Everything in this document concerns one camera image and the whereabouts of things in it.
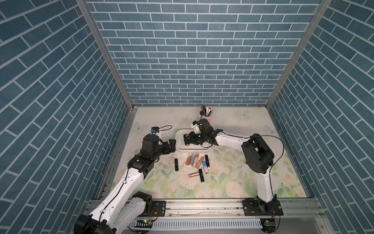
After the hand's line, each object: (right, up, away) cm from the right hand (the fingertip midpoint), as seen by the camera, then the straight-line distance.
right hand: (185, 140), depth 92 cm
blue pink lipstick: (+12, -15, -5) cm, 20 cm away
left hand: (-7, +1, -12) cm, 14 cm away
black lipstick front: (+10, -19, -7) cm, 23 cm away
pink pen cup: (+16, +14, +16) cm, 27 cm away
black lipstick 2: (+14, -12, -1) cm, 18 cm away
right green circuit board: (+43, -40, -19) cm, 62 cm away
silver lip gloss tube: (+4, -10, -1) cm, 11 cm away
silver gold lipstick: (+5, -19, -7) cm, 21 cm away
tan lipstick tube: (+9, -13, -3) cm, 16 cm away
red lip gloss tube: (+2, -12, -1) cm, 12 cm away
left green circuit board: (-20, -39, -20) cm, 48 cm away
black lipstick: (-6, -14, -3) cm, 15 cm away
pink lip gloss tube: (+6, -12, -1) cm, 14 cm away
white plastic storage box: (-4, -5, +7) cm, 9 cm away
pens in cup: (+14, +20, +13) cm, 27 cm away
